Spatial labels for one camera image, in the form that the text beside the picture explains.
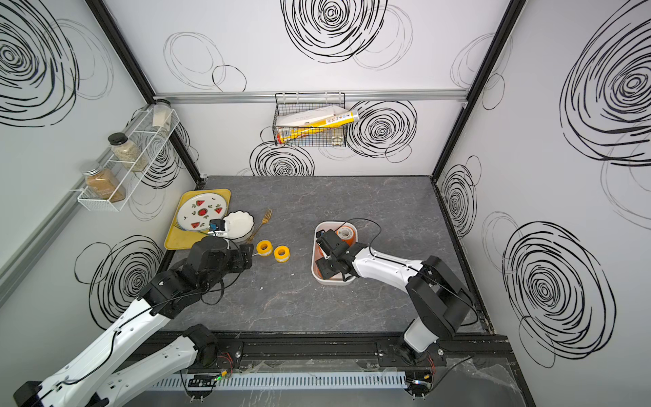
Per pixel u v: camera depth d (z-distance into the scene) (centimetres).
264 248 94
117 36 76
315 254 89
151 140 94
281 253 94
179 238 99
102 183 63
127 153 71
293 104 94
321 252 72
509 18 73
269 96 88
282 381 96
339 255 66
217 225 62
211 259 52
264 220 105
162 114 86
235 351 74
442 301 44
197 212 106
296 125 88
